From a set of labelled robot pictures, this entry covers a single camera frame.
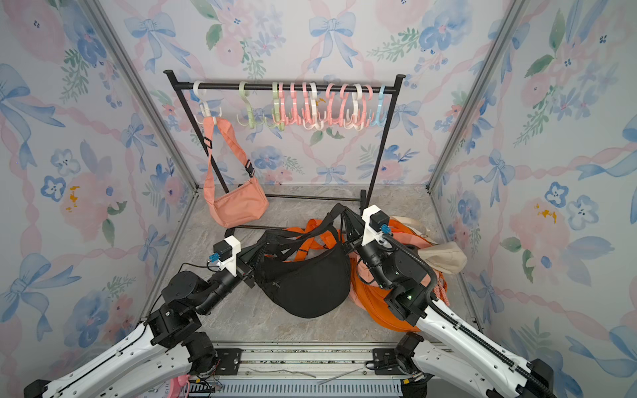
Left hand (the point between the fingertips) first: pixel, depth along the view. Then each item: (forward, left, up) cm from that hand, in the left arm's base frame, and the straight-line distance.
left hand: (264, 242), depth 62 cm
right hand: (+5, -21, +7) cm, 23 cm away
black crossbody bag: (-5, -10, -21) cm, 24 cm away
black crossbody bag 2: (+17, -12, -33) cm, 39 cm away
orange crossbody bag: (-4, -31, -25) cm, 40 cm away
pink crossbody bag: (+34, +18, -25) cm, 46 cm away
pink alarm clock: (-27, +26, -31) cm, 48 cm away
